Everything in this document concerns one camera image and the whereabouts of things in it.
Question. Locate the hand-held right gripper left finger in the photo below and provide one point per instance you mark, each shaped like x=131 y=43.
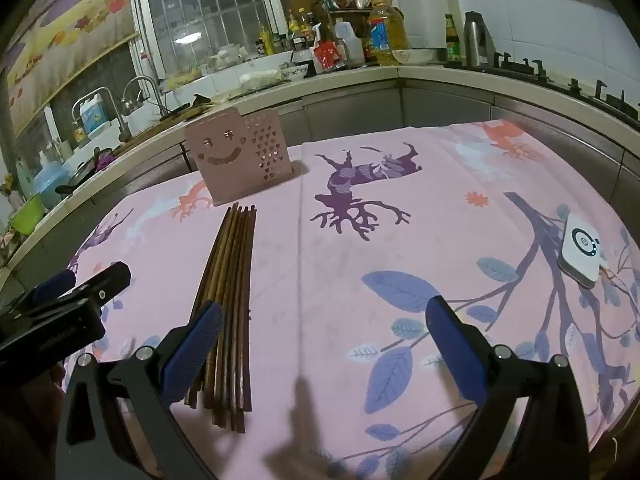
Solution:
x=197 y=345

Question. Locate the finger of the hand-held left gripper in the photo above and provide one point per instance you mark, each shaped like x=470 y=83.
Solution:
x=50 y=286
x=102 y=282

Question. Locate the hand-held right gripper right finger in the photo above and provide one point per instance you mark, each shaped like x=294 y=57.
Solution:
x=452 y=345

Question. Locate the brown wooden chopstick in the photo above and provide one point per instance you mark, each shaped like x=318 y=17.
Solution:
x=235 y=260

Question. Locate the pink smiley utensil holder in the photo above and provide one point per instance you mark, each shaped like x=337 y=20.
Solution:
x=225 y=160

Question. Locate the green plastic basin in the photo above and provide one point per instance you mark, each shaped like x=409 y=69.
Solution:
x=25 y=215

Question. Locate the blue plastic container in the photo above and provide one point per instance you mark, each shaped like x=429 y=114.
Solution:
x=50 y=185

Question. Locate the purple cloth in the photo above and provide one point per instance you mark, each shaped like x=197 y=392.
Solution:
x=105 y=162

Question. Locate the pink printed tablecloth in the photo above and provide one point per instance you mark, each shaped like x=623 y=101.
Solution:
x=320 y=285

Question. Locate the white rounded electronic device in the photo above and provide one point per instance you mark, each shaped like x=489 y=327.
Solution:
x=582 y=250

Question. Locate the wooden cutting board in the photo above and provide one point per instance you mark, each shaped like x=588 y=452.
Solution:
x=160 y=125

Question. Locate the blue label detergent jug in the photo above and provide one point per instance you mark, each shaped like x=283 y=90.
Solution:
x=95 y=115

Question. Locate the steel kitchen faucet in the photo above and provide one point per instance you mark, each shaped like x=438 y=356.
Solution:
x=150 y=82

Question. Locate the kitchen counter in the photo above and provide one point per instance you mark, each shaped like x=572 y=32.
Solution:
x=440 y=105

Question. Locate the patterned bowl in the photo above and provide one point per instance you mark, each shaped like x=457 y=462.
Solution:
x=296 y=71

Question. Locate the black gas stove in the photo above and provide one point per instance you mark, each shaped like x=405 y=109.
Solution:
x=575 y=85

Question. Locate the small white bowl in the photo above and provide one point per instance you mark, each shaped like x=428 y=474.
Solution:
x=412 y=55

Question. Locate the barred kitchen window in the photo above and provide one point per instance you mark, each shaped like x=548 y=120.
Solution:
x=210 y=5

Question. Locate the green glass bottle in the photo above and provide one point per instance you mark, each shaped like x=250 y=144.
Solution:
x=452 y=40

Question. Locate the steel thermos flask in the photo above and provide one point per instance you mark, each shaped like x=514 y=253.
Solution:
x=474 y=40

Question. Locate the row of condiment bottles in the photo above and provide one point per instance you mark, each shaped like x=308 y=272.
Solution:
x=287 y=35

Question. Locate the red packet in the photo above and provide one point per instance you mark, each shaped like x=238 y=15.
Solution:
x=327 y=55

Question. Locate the yellow cooking oil bottle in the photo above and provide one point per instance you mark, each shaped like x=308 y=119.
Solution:
x=387 y=35

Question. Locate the white plastic jug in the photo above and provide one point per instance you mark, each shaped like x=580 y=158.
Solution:
x=350 y=45

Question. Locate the printed wall film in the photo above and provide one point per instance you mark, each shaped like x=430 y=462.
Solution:
x=75 y=35

